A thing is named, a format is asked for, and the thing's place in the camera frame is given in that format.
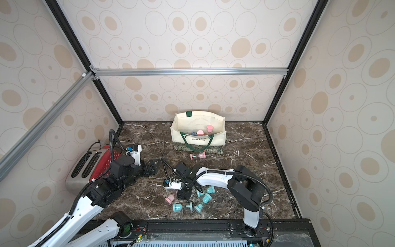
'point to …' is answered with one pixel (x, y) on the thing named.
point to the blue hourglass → (194, 134)
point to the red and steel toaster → (89, 166)
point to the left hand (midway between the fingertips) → (157, 160)
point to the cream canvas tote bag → (185, 123)
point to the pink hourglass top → (202, 155)
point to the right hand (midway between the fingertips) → (185, 187)
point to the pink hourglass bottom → (168, 199)
